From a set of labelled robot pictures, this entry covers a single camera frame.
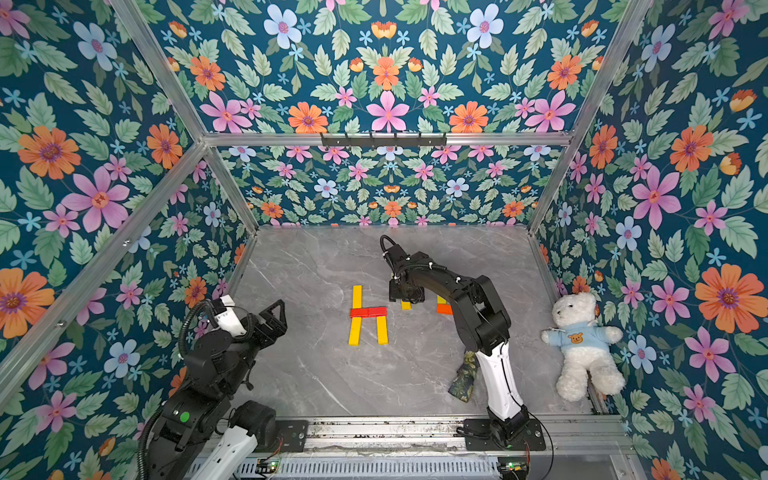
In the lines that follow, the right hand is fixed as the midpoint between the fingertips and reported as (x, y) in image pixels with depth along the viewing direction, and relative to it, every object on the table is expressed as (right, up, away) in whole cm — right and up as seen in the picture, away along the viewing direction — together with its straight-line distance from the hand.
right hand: (409, 292), depth 99 cm
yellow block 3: (-1, -4, -3) cm, 5 cm away
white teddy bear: (+48, -13, -18) cm, 53 cm away
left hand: (-31, 0, -30) cm, 43 cm away
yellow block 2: (-8, -11, -8) cm, 16 cm away
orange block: (+11, -5, -3) cm, 13 cm away
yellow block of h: (-18, -2, 0) cm, 18 cm away
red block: (-16, -6, -3) cm, 18 cm away
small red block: (-11, -6, -1) cm, 12 cm away
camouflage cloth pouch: (+15, -22, -19) cm, 32 cm away
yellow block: (-17, -11, -7) cm, 21 cm away
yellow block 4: (+9, 0, -19) cm, 21 cm away
